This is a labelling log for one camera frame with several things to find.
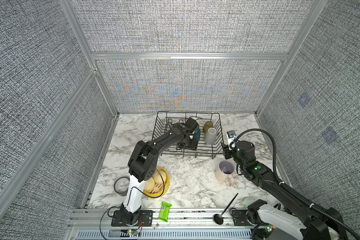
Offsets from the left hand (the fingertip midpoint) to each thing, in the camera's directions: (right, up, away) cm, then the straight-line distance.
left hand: (192, 147), depth 92 cm
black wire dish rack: (-18, +18, +19) cm, 32 cm away
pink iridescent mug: (+18, -13, -5) cm, 23 cm away
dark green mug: (+3, +8, +3) cm, 9 cm away
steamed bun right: (-18, -14, -10) cm, 25 cm away
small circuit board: (+34, -35, -22) cm, 54 cm away
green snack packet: (-15, -29, -17) cm, 37 cm away
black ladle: (+12, -32, -18) cm, 39 cm away
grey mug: (+12, +7, +2) cm, 14 cm away
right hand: (+18, +6, -11) cm, 22 cm away
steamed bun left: (-23, -18, -13) cm, 32 cm away
